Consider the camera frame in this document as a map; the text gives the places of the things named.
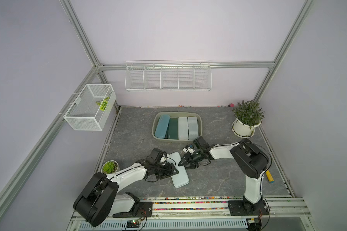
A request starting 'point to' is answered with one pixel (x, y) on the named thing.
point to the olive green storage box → (155, 117)
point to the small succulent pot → (109, 167)
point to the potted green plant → (248, 115)
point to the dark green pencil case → (172, 130)
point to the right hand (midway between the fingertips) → (180, 165)
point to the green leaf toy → (103, 103)
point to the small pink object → (232, 105)
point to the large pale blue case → (181, 178)
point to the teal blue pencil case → (162, 125)
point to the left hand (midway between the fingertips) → (175, 174)
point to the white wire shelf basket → (168, 75)
